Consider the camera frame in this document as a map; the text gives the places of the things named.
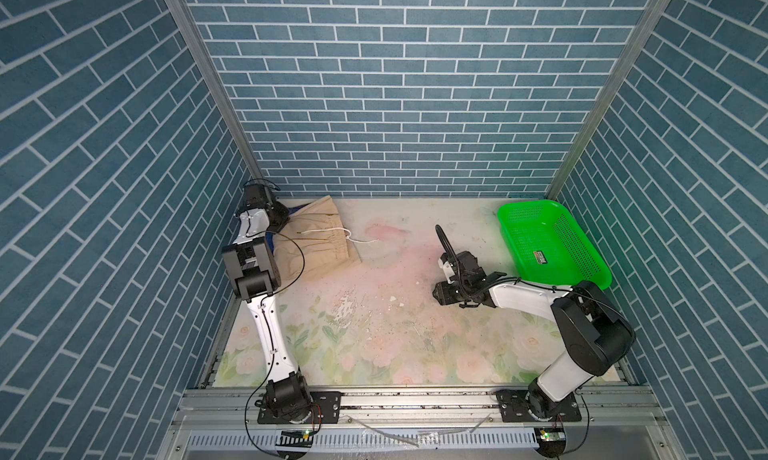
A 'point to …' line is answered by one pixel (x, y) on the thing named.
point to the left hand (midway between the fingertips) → (288, 212)
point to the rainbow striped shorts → (269, 238)
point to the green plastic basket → (542, 242)
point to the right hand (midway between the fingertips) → (437, 288)
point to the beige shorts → (311, 243)
